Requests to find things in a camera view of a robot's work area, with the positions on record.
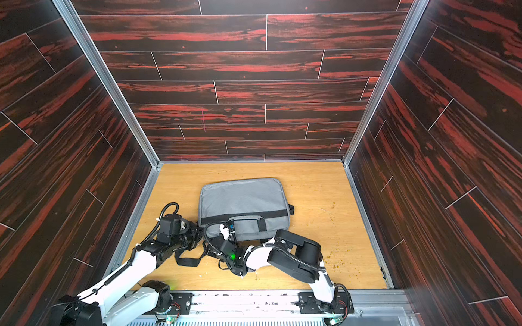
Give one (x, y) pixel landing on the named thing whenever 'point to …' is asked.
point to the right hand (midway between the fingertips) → (206, 241)
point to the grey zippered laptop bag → (256, 210)
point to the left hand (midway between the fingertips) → (210, 228)
